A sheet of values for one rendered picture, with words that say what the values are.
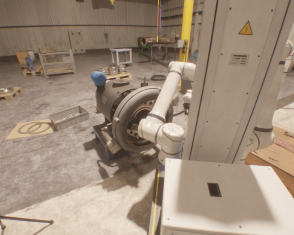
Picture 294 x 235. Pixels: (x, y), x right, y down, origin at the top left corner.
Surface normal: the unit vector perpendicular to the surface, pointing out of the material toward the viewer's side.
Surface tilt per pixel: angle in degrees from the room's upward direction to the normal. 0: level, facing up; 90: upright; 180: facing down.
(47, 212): 0
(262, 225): 0
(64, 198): 0
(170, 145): 90
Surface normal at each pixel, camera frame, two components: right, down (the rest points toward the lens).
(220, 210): 0.00, -0.87
